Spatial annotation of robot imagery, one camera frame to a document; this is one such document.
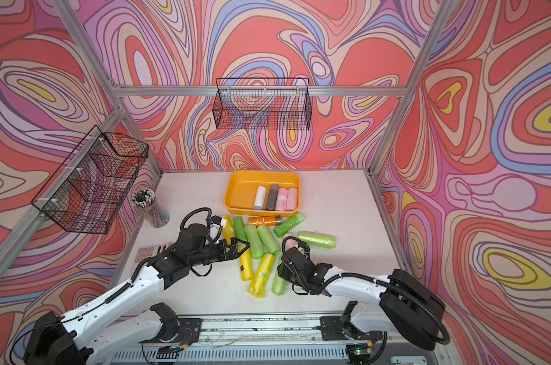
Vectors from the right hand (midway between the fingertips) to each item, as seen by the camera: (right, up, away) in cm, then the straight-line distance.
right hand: (281, 276), depth 84 cm
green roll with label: (+4, +17, +11) cm, 21 cm away
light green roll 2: (-5, +11, +7) cm, 13 cm away
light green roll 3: (+14, +12, +6) cm, 20 cm away
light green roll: (-9, +9, +4) cm, 13 cm away
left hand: (-12, +12, -9) cm, 20 cm away
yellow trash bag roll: (-7, 0, -3) cm, 8 cm away
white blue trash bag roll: (-9, +29, +20) cm, 37 cm away
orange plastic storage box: (-21, +35, +30) cm, 51 cm away
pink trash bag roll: (0, +26, +17) cm, 31 cm away
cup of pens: (-53, +28, +2) cm, 60 cm away
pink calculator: (-54, +8, +6) cm, 55 cm away
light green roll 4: (-1, -2, -4) cm, 5 cm away
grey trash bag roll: (-4, +29, +21) cm, 36 cm away
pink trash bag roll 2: (+5, +27, +17) cm, 32 cm away
